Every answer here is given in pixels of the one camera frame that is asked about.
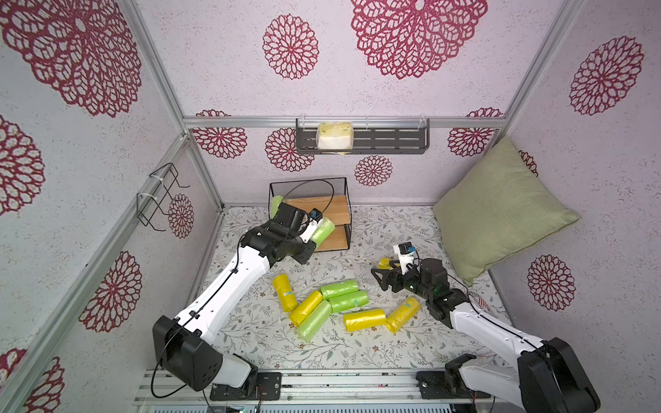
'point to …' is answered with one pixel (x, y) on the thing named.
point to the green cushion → (500, 210)
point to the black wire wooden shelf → (330, 196)
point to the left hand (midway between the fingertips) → (305, 247)
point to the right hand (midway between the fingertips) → (380, 264)
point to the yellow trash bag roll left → (287, 298)
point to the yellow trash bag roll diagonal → (307, 304)
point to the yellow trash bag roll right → (402, 315)
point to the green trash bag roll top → (324, 231)
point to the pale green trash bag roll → (313, 323)
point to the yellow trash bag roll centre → (365, 319)
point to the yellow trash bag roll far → (385, 264)
